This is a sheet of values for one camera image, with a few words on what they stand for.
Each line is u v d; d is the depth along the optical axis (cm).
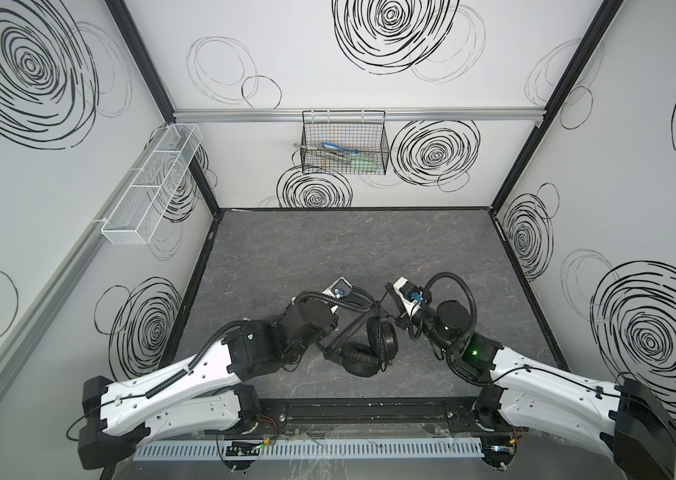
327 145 91
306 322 46
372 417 75
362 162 87
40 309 52
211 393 45
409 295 60
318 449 96
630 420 41
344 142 124
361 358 64
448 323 55
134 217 72
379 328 65
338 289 56
